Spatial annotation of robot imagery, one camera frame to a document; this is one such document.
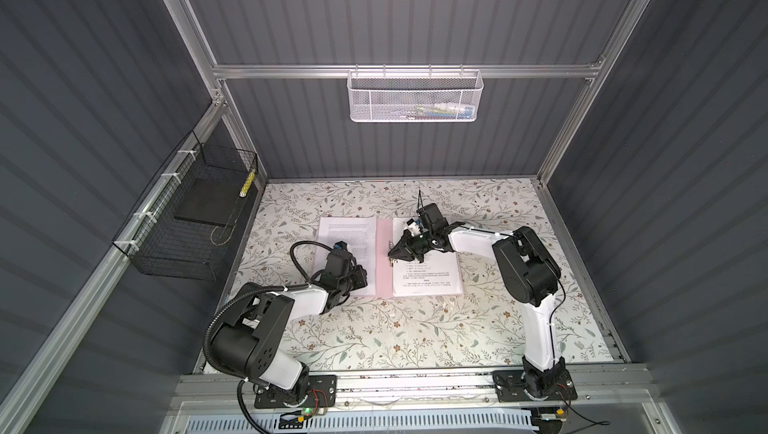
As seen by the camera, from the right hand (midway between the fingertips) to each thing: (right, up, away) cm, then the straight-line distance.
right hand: (391, 256), depth 93 cm
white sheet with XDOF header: (+15, -5, -1) cm, 16 cm away
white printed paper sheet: (-11, +6, +11) cm, 17 cm away
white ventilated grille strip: (+28, -36, -23) cm, 51 cm away
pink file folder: (-2, -2, +4) cm, 5 cm away
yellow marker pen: (-40, +22, -11) cm, 47 cm away
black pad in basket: (-47, +17, -16) cm, 53 cm away
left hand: (-8, -5, +1) cm, 10 cm away
